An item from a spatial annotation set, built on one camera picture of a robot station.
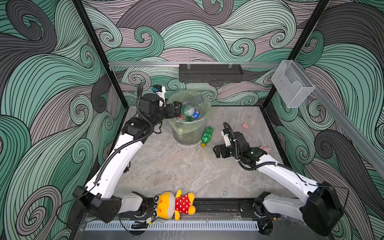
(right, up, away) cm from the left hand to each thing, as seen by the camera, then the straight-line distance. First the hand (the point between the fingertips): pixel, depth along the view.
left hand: (174, 102), depth 69 cm
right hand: (+25, -24, +14) cm, 37 cm away
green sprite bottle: (+18, -20, +28) cm, 39 cm away
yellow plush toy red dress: (-4, -49, -1) cm, 49 cm away
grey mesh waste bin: (+8, -20, +23) cm, 31 cm away
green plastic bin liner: (+11, -1, +23) cm, 26 cm away
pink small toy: (+56, -27, +23) cm, 66 cm away
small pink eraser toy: (+48, -13, +38) cm, 62 cm away
